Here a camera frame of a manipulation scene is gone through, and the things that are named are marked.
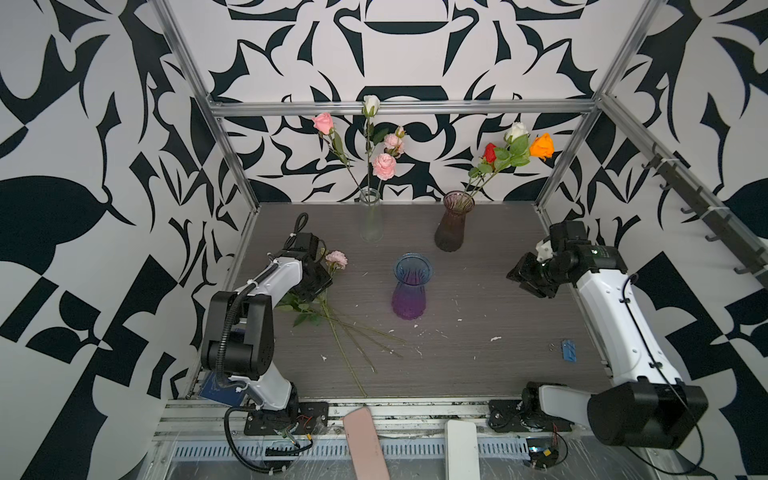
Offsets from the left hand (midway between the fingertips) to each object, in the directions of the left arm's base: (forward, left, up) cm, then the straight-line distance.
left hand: (324, 281), depth 92 cm
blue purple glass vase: (-3, -26, +10) cm, 28 cm away
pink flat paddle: (-43, -13, -2) cm, 45 cm away
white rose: (+36, -16, +28) cm, 48 cm away
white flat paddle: (-43, -34, 0) cm, 55 cm away
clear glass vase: (+21, -14, +1) cm, 26 cm away
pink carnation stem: (-7, +4, -3) cm, 9 cm away
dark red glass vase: (+16, -41, +3) cm, 44 cm away
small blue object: (-22, -68, -3) cm, 72 cm away
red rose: (+25, -50, +26) cm, 61 cm away
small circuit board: (-44, -54, -6) cm, 70 cm away
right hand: (-8, -51, +15) cm, 54 cm away
